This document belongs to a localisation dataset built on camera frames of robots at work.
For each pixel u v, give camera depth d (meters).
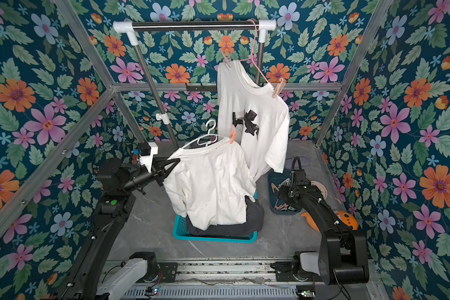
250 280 0.72
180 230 0.80
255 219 0.75
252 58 0.84
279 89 0.57
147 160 0.55
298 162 0.77
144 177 0.57
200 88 0.91
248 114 0.73
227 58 0.82
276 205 0.91
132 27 0.51
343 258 0.41
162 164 0.59
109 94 0.91
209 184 0.75
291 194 0.64
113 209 0.49
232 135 0.92
